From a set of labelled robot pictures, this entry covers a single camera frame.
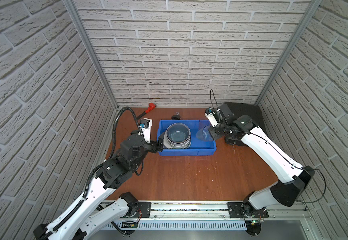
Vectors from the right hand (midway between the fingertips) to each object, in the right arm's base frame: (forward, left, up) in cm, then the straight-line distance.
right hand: (214, 128), depth 75 cm
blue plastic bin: (+3, +6, -26) cm, 27 cm away
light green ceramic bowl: (+7, +19, -17) cm, 27 cm away
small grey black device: (+31, +18, -25) cm, 44 cm away
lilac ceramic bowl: (+2, +25, -17) cm, 30 cm away
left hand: (-4, +30, +8) cm, 31 cm away
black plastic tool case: (+27, -40, -19) cm, 52 cm away
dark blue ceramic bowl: (+9, +18, -16) cm, 26 cm away
